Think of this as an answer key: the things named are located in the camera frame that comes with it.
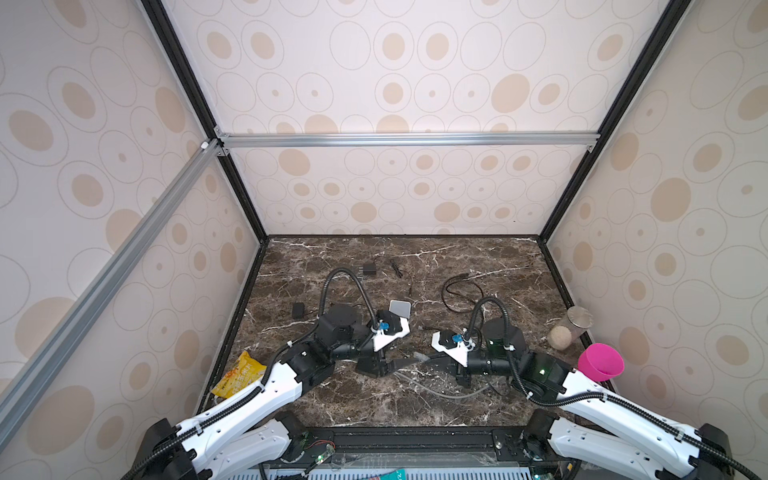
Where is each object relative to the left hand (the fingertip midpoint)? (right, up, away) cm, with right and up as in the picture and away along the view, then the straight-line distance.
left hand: (416, 341), depth 67 cm
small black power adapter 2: (-37, +2, +32) cm, 49 cm away
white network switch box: (-3, +3, +31) cm, 31 cm away
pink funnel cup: (+45, -6, +5) cm, 46 cm away
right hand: (+4, -5, +3) cm, 7 cm away
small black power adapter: (-14, +15, +44) cm, 49 cm away
